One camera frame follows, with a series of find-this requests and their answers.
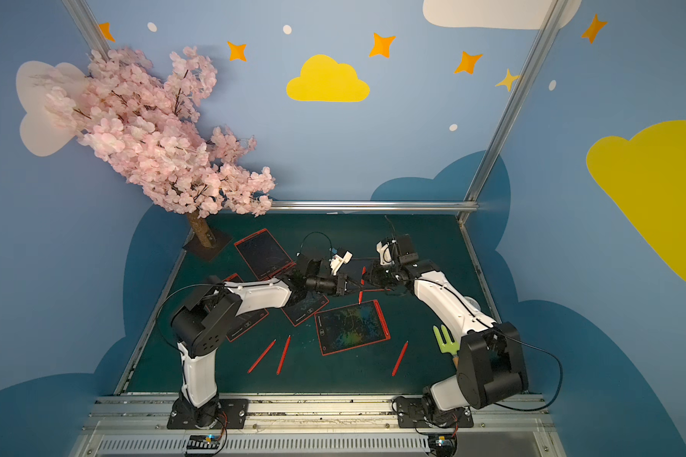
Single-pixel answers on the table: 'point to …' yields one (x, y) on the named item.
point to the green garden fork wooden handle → (449, 347)
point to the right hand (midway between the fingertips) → (369, 273)
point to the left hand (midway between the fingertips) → (367, 285)
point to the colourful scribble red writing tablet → (351, 327)
